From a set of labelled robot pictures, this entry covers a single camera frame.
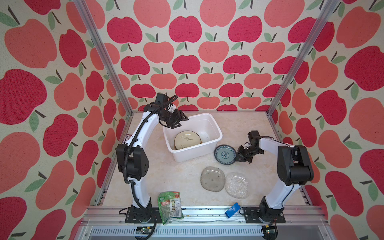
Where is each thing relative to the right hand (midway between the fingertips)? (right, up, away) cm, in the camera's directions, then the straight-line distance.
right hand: (235, 161), depth 94 cm
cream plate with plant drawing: (-32, +14, +5) cm, 35 cm away
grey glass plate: (-16, -8, -8) cm, 19 cm away
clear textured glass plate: (-2, -11, -10) cm, 15 cm away
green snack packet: (-39, -18, -17) cm, 47 cm away
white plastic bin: (-18, +23, +10) cm, 31 cm away
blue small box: (-9, -20, -20) cm, 30 cm away
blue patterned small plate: (-6, +4, +2) cm, 8 cm away
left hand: (-31, +25, -10) cm, 41 cm away
